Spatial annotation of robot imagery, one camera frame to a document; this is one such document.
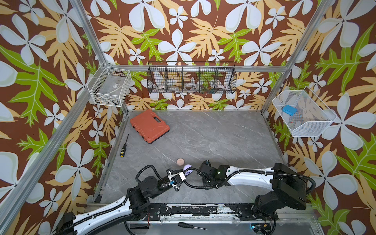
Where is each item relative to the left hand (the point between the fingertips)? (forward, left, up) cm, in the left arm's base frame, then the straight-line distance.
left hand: (188, 167), depth 68 cm
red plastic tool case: (+38, +28, -17) cm, 50 cm away
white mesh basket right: (+30, -65, +7) cm, 72 cm away
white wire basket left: (+44, +47, +13) cm, 66 cm away
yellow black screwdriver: (+16, +43, -19) cm, 50 cm away
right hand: (-2, -10, -21) cm, 24 cm away
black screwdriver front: (-22, -1, -20) cm, 30 cm away
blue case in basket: (+33, -60, +5) cm, 68 cm away
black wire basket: (+59, -2, +10) cm, 60 cm away
